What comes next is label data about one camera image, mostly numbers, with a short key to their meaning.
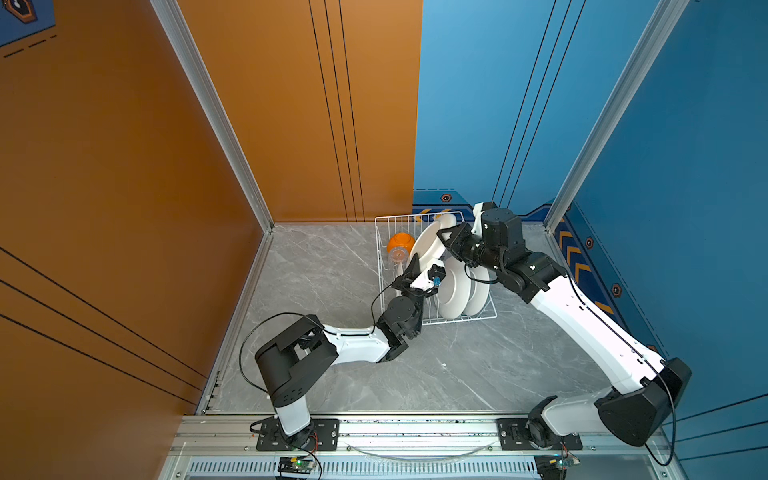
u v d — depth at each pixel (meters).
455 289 0.85
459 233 0.61
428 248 0.72
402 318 0.59
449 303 0.87
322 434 0.74
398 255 0.97
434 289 0.70
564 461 0.70
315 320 0.51
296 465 0.70
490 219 0.52
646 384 0.39
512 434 0.73
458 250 0.63
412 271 0.70
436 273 0.63
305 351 0.51
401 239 1.08
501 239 0.50
